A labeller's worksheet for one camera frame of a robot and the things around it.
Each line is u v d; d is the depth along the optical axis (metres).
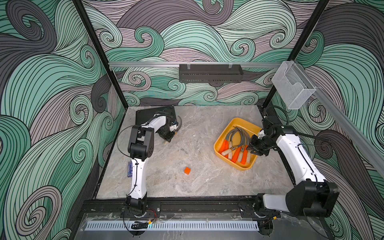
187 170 0.86
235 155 0.91
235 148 0.92
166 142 0.97
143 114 1.14
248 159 0.89
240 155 0.90
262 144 0.66
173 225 0.70
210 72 0.95
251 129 1.02
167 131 0.89
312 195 0.39
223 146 0.96
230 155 0.90
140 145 0.59
